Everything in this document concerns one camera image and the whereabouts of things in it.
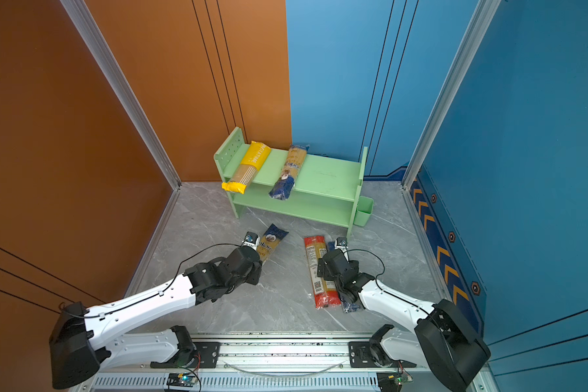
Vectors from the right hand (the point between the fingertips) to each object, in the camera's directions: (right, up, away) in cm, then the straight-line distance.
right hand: (329, 263), depth 88 cm
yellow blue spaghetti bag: (-16, +28, -11) cm, 34 cm away
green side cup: (+15, +19, +8) cm, 25 cm away
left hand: (-24, +3, -9) cm, 26 cm away
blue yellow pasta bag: (-22, +8, -2) cm, 23 cm away
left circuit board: (-44, -30, -18) cm, 56 cm away
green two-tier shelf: (-2, +27, -6) cm, 28 cm away
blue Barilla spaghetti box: (+5, -12, -9) cm, 16 cm away
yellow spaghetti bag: (-27, +39, 0) cm, 48 cm away
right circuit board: (+16, -30, -19) cm, 39 cm away
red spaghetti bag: (-2, -9, -6) cm, 11 cm away
